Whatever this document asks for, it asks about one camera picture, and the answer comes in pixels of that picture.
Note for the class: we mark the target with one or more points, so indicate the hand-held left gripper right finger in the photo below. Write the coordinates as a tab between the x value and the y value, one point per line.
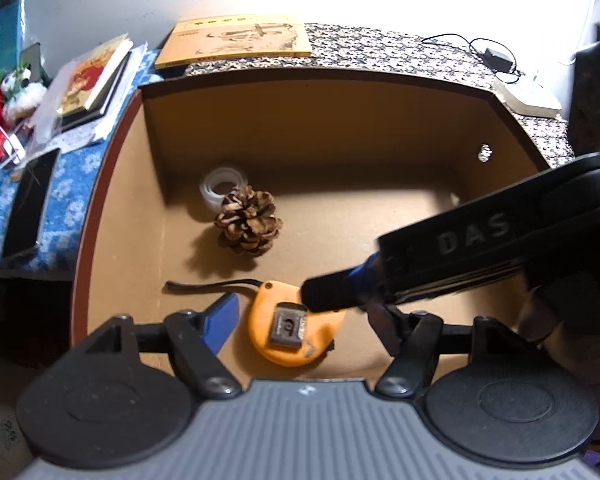
382	325

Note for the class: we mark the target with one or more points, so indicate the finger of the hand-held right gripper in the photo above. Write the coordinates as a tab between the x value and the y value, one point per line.
330	292

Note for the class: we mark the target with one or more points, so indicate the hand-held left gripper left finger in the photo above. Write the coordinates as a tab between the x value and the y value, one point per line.
220	325

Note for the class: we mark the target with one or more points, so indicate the yellow tape measure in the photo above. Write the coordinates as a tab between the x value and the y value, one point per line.
260	325

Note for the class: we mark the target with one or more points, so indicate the brown cardboard box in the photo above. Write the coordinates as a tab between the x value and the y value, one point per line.
355	200

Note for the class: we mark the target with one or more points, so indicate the brown pine cone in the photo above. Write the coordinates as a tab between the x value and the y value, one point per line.
250	220

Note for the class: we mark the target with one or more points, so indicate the clear tape roll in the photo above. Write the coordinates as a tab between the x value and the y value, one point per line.
207	195

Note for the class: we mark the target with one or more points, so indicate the person's right hand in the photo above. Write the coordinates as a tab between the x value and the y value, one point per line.
545	320

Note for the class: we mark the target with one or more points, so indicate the dark blurred object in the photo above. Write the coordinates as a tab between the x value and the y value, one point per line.
595	90

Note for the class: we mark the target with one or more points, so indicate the blue floral cloth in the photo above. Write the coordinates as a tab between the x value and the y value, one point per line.
65	195

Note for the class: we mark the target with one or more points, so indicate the black smartphone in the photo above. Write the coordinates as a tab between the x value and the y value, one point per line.
30	200

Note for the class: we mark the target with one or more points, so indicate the stack of books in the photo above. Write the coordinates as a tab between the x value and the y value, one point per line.
85	135

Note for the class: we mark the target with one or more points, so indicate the yellow book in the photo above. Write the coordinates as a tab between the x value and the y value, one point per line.
230	40

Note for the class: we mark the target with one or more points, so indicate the panda plush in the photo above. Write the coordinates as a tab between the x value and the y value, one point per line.
25	95

